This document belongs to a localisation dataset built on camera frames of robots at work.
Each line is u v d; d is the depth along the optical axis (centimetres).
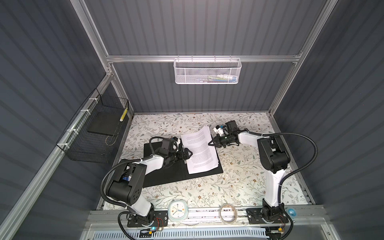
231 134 83
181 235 77
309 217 74
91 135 73
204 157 94
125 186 46
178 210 74
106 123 77
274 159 56
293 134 52
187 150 85
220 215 74
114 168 44
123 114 82
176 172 89
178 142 88
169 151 76
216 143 88
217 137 89
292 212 75
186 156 83
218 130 94
